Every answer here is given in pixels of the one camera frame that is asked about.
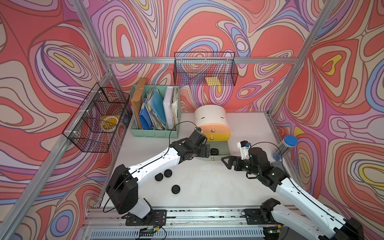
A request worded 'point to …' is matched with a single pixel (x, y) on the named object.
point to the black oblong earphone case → (214, 151)
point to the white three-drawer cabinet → (212, 120)
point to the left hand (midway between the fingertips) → (205, 149)
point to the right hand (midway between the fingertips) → (229, 163)
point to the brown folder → (137, 103)
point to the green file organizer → (155, 133)
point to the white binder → (168, 110)
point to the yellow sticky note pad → (212, 81)
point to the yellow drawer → (217, 137)
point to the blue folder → (145, 119)
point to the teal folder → (156, 101)
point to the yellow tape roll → (109, 123)
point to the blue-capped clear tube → (285, 146)
